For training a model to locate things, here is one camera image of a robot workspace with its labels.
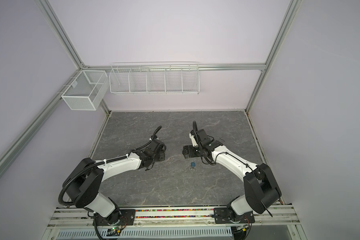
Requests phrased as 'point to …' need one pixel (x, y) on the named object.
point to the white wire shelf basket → (154, 78)
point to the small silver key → (192, 168)
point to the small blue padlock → (193, 164)
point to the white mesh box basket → (86, 91)
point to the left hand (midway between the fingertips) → (161, 154)
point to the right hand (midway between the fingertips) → (190, 151)
